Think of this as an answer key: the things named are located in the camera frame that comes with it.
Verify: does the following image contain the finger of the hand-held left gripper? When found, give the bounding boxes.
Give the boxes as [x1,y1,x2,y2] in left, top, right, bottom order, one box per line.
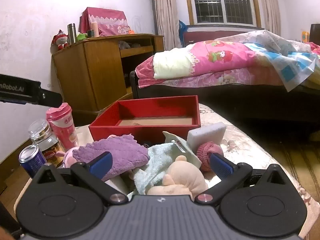
[40,88,62,108]

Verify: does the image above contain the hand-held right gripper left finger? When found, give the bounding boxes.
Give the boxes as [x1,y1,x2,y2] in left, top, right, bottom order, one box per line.
[32,151,128,204]

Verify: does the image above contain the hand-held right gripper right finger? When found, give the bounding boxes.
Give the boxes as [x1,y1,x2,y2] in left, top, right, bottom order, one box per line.
[195,152,288,204]

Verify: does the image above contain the purple towel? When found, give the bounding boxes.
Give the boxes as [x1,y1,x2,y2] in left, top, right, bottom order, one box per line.
[84,134,150,180]

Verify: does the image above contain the pink plush pig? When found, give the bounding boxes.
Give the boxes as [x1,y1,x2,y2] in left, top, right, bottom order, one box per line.
[56,147,87,168]

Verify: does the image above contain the beige plush toy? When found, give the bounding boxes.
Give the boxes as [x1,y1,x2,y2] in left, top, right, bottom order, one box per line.
[146,155,208,196]

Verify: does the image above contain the pale plastic packet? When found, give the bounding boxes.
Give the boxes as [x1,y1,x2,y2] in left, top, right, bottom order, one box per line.
[162,131,202,169]

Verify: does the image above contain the red box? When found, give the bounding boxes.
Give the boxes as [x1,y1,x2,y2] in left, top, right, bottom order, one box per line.
[89,95,201,144]

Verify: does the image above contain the light blue towel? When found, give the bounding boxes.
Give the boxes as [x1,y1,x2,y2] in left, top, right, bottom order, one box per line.
[134,142,198,195]

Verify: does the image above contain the pink knitted ball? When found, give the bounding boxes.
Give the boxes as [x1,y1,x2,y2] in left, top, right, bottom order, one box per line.
[196,142,224,172]

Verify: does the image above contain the pink paper cup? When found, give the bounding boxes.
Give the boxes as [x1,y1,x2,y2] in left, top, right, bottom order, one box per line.
[46,102,78,150]

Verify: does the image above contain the white sponge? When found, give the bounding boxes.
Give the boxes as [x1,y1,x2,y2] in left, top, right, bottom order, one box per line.
[187,122,227,150]

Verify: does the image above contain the wooden desk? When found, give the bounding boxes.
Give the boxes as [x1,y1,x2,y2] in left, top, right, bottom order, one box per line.
[51,33,165,112]

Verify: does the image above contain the glass jar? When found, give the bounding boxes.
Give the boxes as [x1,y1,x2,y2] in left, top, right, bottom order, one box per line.
[28,119,66,168]

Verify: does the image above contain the red doll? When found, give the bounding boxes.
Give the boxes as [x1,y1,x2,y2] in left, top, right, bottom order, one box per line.
[51,29,70,51]

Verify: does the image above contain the blue drink can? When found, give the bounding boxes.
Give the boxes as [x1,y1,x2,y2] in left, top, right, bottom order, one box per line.
[19,145,47,179]

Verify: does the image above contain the steel thermos flask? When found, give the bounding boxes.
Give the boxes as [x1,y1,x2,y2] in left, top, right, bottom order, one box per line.
[67,23,77,44]

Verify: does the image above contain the pink cloth cover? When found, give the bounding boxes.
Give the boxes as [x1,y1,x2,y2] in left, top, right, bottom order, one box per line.
[79,7,130,37]

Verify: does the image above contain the patchwork bed sheet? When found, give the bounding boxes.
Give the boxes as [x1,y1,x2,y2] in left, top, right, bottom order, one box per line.
[215,29,320,92]

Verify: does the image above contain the blue bag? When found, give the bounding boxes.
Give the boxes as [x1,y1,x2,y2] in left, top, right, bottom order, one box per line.
[179,20,188,48]

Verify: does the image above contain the beige curtain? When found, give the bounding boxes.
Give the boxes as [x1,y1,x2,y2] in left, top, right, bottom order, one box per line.
[257,0,282,37]
[152,0,182,50]

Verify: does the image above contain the barred window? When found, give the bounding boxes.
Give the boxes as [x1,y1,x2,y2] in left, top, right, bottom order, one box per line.
[184,0,258,27]

